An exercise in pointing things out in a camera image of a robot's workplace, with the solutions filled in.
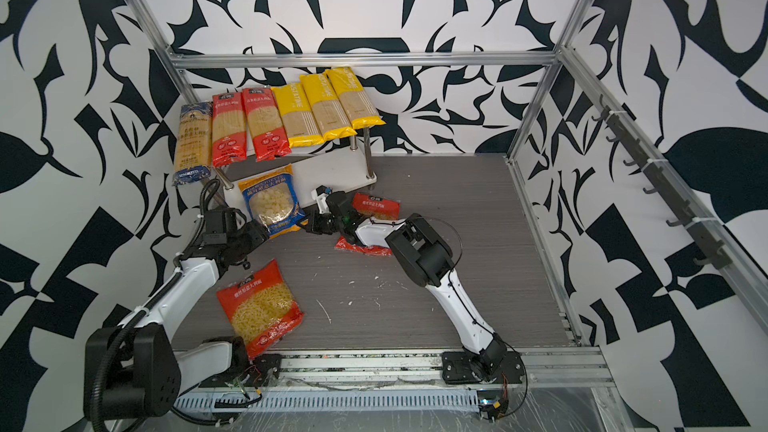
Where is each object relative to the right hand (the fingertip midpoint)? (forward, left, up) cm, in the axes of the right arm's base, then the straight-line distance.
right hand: (295, 219), depth 93 cm
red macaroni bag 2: (+7, -24, -4) cm, 25 cm away
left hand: (-5, +10, +3) cm, 11 cm away
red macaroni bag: (-25, +5, -4) cm, 26 cm away
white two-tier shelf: (+19, -5, 0) cm, 20 cm away
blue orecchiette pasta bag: (+5, +7, +3) cm, 9 cm away
